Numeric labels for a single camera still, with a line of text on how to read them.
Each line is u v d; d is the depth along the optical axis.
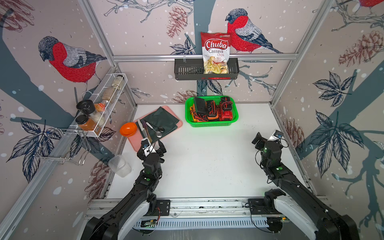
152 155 0.65
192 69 1.07
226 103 1.03
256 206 0.72
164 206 0.73
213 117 1.03
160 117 1.11
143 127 1.06
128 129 1.03
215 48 0.83
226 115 1.03
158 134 1.04
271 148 0.61
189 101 1.12
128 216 0.50
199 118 1.00
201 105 1.07
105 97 0.76
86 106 0.62
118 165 0.90
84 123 0.59
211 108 1.01
